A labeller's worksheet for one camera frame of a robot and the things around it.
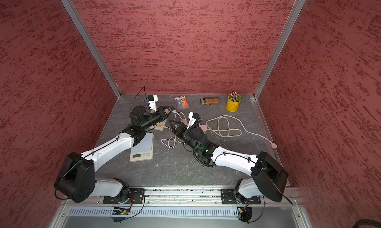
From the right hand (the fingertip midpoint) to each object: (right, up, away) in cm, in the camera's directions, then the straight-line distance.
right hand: (169, 125), depth 73 cm
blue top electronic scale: (-17, -16, +12) cm, 26 cm away
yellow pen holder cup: (+40, +13, +30) cm, 52 cm away
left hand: (+2, +8, +5) cm, 10 cm away
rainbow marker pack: (+2, +13, +41) cm, 43 cm away
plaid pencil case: (+21, +14, +41) cm, 48 cm away
